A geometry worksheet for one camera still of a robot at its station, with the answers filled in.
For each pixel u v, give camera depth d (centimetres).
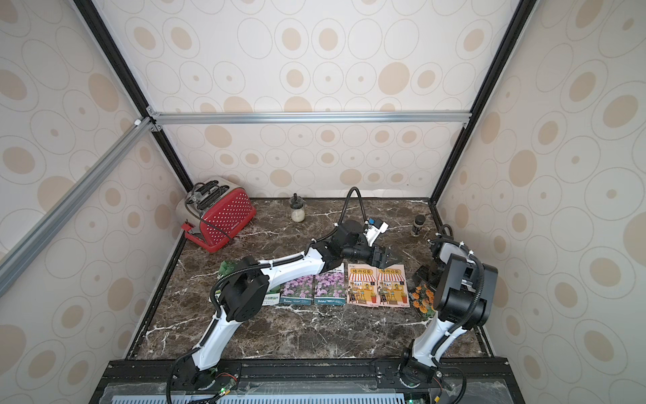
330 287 91
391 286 92
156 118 90
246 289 56
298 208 106
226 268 97
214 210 93
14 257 51
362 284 92
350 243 70
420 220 101
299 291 90
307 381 73
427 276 83
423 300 89
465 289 52
